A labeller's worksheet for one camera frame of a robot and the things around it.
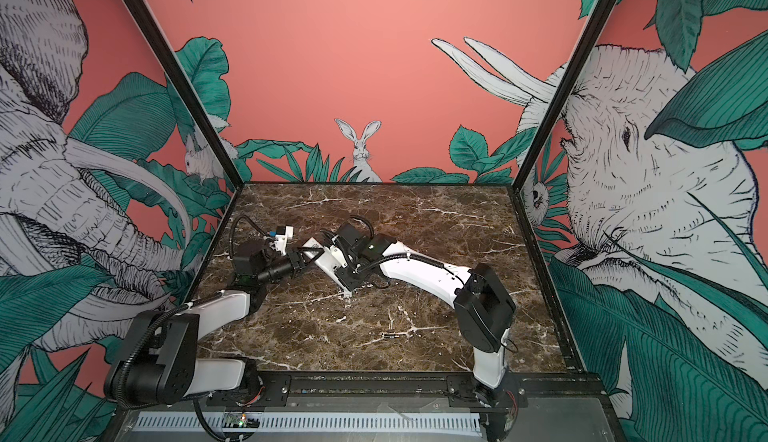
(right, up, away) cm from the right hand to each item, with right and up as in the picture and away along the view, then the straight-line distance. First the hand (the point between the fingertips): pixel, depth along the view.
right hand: (340, 275), depth 81 cm
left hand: (-5, +7, 0) cm, 8 cm away
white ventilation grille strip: (-5, -33, -11) cm, 35 cm away
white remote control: (-4, +4, +1) cm, 6 cm away
